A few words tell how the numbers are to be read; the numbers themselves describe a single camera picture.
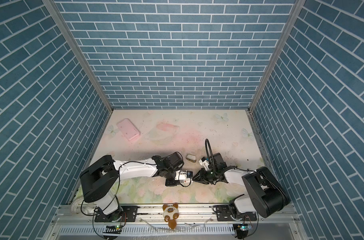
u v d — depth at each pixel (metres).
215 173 0.71
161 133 1.06
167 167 0.66
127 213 0.73
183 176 0.74
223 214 0.73
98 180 0.45
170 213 0.72
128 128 1.07
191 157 0.91
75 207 0.75
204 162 0.85
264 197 0.44
